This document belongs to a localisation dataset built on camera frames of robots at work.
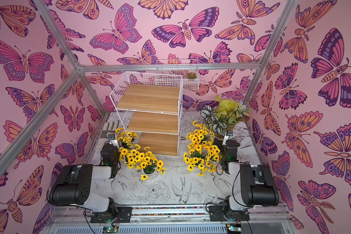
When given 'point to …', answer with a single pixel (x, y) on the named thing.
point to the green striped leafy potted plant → (223, 117)
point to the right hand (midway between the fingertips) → (224, 138)
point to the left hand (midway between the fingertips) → (121, 139)
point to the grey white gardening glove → (109, 127)
